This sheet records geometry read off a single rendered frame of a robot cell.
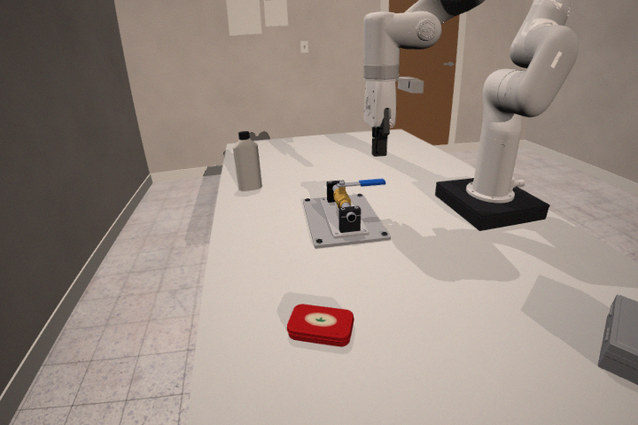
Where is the dark grey hinged case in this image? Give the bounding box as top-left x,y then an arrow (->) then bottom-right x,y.
597,295 -> 638,385

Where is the grey bottle with black cap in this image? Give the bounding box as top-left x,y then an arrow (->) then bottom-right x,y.
233,131 -> 262,191

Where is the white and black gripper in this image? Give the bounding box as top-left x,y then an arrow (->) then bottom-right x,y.
363,78 -> 396,157

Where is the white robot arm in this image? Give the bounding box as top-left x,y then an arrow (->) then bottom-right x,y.
363,0 -> 579,203

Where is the red mint tin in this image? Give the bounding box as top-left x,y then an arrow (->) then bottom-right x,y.
287,304 -> 354,347

